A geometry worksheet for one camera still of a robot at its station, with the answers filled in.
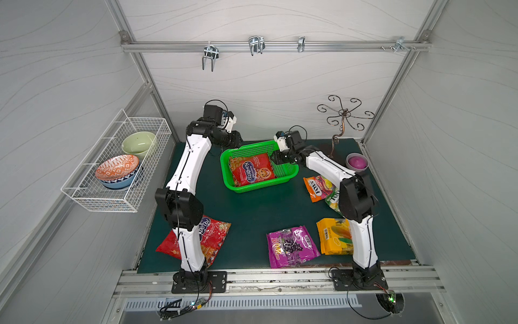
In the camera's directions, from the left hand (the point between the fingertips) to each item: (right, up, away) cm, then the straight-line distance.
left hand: (239, 142), depth 83 cm
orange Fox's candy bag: (+37, -22, +15) cm, 46 cm away
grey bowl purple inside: (+59, -9, +20) cm, 63 cm away
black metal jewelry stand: (+47, +13, +6) cm, 49 cm away
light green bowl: (-36, -2, -10) cm, 38 cm away
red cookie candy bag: (+4, -12, +18) cm, 22 cm away
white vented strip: (-29, -59, -13) cm, 67 cm away
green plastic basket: (-10, -11, +18) cm, 23 cm away
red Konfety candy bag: (-11, -38, 0) cm, 40 cm away
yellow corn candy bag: (+39, -38, -5) cm, 54 cm away
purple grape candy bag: (+20, -41, -7) cm, 47 cm away
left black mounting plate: (-8, -53, -10) cm, 54 cm away
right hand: (+15, -5, +13) cm, 20 cm away
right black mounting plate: (+40, -52, -10) cm, 67 cm away
